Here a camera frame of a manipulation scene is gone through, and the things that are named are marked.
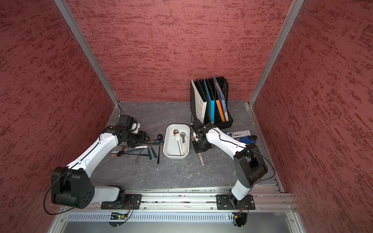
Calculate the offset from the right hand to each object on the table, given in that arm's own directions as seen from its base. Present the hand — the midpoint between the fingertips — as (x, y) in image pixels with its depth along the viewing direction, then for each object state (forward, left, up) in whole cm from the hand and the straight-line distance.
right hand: (199, 152), depth 85 cm
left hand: (+4, +32, +6) cm, 32 cm away
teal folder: (+20, -8, +21) cm, 30 cm away
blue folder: (+25, -15, +21) cm, 36 cm away
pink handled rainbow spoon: (-4, -1, 0) cm, 4 cm away
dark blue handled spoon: (+18, +16, -5) cm, 25 cm away
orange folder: (+23, -15, +13) cm, 30 cm away
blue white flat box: (+16, -30, -6) cm, 34 cm away
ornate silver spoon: (0, +39, -6) cm, 39 cm away
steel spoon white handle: (+5, +9, -5) cm, 12 cm away
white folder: (+21, -2, +19) cm, 28 cm away
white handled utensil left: (+7, +37, -4) cm, 38 cm away
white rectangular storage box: (+6, +18, -6) cm, 20 cm away
